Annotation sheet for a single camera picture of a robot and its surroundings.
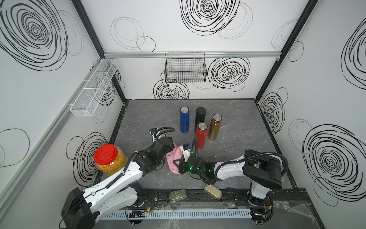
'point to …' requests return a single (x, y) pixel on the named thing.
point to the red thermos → (201, 133)
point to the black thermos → (200, 114)
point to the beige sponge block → (213, 191)
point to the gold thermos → (214, 126)
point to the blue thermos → (184, 116)
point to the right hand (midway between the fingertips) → (172, 163)
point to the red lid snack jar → (110, 159)
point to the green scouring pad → (178, 194)
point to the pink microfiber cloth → (177, 153)
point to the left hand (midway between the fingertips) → (169, 140)
